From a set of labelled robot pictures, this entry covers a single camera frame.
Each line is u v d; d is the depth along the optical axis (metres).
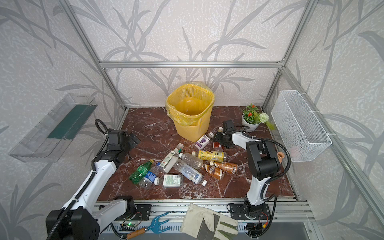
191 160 0.85
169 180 0.81
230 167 0.83
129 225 0.71
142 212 0.73
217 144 0.92
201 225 0.70
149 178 0.81
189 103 1.03
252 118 0.96
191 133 0.94
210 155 0.89
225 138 0.75
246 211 0.66
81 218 0.38
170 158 0.86
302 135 0.62
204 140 0.97
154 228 0.70
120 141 0.63
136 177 0.82
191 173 0.81
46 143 0.64
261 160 0.50
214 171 0.82
